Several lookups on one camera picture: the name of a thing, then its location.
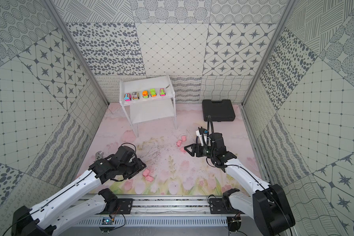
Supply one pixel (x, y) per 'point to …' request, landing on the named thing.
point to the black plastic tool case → (219, 111)
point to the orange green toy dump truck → (153, 93)
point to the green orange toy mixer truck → (145, 94)
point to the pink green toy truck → (162, 92)
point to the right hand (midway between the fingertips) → (189, 149)
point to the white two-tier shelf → (148, 99)
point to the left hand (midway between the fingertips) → (147, 169)
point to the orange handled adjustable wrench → (99, 155)
